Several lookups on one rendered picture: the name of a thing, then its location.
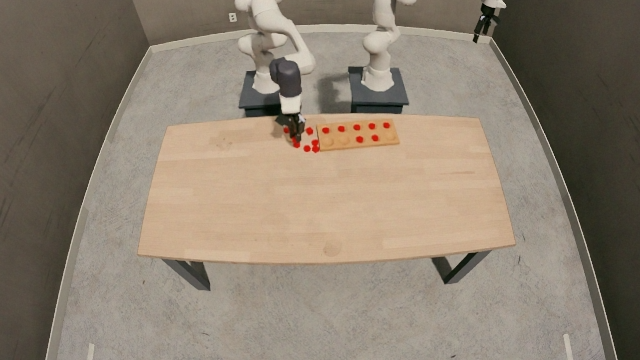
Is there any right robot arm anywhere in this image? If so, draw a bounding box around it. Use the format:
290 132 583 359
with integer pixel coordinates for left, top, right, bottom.
234 0 316 128

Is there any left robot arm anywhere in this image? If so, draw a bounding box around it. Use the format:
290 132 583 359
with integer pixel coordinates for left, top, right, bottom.
361 0 506 91

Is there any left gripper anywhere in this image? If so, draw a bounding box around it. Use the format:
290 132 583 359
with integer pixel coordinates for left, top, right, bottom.
473 3 495 43

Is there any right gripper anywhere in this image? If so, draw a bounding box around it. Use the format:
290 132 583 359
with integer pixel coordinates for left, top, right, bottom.
288 112 307 144

